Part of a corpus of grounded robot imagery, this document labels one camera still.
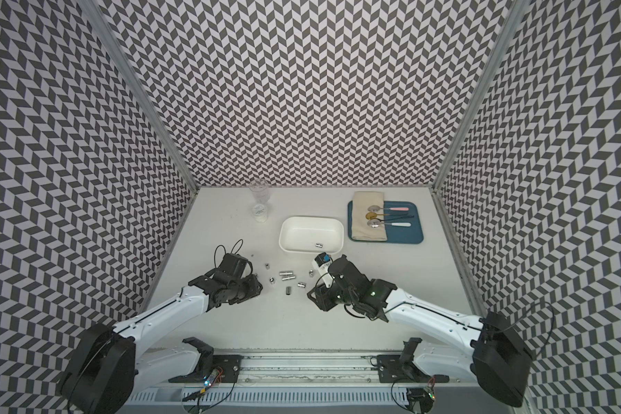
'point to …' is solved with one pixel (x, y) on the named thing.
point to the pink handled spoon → (376, 208)
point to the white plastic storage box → (307, 235)
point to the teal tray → (411, 235)
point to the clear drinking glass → (260, 189)
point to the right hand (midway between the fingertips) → (314, 298)
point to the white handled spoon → (376, 223)
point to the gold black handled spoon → (373, 216)
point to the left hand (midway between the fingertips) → (258, 290)
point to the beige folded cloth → (360, 230)
